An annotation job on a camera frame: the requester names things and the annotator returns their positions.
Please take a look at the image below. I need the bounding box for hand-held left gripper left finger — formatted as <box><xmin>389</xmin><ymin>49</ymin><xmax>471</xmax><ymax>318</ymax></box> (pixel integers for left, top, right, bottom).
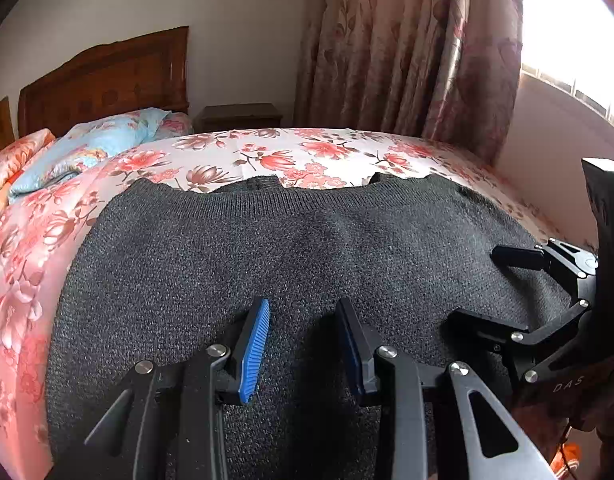
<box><xmin>49</xmin><ymin>296</ymin><xmax>271</xmax><ymax>480</ymax></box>

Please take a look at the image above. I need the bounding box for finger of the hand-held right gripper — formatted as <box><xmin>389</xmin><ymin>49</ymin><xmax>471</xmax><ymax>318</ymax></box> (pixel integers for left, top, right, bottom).
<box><xmin>446</xmin><ymin>299</ymin><xmax>592</xmax><ymax>396</ymax></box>
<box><xmin>491</xmin><ymin>237</ymin><xmax>600</xmax><ymax>281</ymax></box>

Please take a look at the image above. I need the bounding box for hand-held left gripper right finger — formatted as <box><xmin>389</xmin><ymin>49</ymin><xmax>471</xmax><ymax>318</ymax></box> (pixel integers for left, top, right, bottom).
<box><xmin>335</xmin><ymin>297</ymin><xmax>558</xmax><ymax>480</ymax></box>

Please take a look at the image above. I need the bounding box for dark grey striped knit sweater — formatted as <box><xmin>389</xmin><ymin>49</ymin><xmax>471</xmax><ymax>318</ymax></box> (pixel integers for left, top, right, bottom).
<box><xmin>44</xmin><ymin>172</ymin><xmax>588</xmax><ymax>480</ymax></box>

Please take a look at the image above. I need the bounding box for orange fleece blanket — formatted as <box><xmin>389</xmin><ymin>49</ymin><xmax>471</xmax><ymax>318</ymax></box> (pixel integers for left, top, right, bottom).
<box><xmin>549</xmin><ymin>437</ymin><xmax>585</xmax><ymax>480</ymax></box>

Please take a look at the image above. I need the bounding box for window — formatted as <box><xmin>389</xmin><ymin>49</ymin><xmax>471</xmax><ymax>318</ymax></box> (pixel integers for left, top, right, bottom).
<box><xmin>519</xmin><ymin>0</ymin><xmax>614</xmax><ymax>138</ymax></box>

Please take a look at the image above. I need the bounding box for pink floral bed sheet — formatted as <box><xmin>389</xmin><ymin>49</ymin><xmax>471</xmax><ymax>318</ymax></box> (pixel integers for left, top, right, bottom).
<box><xmin>0</xmin><ymin>127</ymin><xmax>600</xmax><ymax>461</ymax></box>

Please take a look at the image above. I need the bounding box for dark wooden nightstand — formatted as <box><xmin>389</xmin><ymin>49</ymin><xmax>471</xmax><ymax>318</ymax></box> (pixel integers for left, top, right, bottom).
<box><xmin>193</xmin><ymin>103</ymin><xmax>284</xmax><ymax>133</ymax></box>

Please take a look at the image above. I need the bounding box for floral curtain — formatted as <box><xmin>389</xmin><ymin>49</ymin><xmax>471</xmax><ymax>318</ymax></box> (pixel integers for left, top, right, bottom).
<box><xmin>293</xmin><ymin>0</ymin><xmax>525</xmax><ymax>166</ymax></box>

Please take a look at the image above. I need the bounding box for pink floral pillow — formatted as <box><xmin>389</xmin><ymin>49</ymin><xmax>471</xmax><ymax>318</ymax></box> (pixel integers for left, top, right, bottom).
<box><xmin>154</xmin><ymin>111</ymin><xmax>194</xmax><ymax>137</ymax></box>

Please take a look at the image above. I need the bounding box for light blue floral pillow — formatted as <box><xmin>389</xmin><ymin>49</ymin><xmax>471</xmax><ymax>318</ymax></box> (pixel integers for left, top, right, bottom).
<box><xmin>8</xmin><ymin>107</ymin><xmax>170</xmax><ymax>198</ymax></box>

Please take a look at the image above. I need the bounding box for orange floral pillow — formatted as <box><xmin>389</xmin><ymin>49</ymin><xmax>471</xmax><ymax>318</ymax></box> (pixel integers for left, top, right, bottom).
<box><xmin>0</xmin><ymin>128</ymin><xmax>56</xmax><ymax>221</ymax></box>

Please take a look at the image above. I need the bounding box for large carved wooden headboard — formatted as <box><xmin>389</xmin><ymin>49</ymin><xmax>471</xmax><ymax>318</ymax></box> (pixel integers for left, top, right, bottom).
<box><xmin>18</xmin><ymin>26</ymin><xmax>190</xmax><ymax>138</ymax></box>

